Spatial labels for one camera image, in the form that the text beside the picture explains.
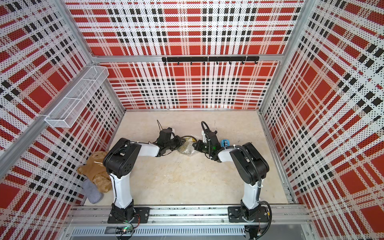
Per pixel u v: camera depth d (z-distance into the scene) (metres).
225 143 0.96
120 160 0.53
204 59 0.88
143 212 0.75
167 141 0.84
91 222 0.73
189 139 1.01
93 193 0.78
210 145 0.75
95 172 0.80
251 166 0.46
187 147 0.94
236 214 0.73
